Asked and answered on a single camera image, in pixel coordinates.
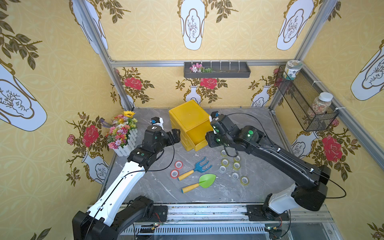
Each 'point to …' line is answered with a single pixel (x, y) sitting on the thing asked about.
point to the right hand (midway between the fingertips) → (212, 133)
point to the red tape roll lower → (174, 174)
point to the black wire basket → (300, 93)
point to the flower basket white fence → (122, 134)
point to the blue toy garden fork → (198, 168)
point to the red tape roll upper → (178, 165)
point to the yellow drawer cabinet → (191, 124)
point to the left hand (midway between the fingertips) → (167, 131)
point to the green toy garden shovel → (205, 181)
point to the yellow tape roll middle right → (236, 165)
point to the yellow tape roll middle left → (225, 162)
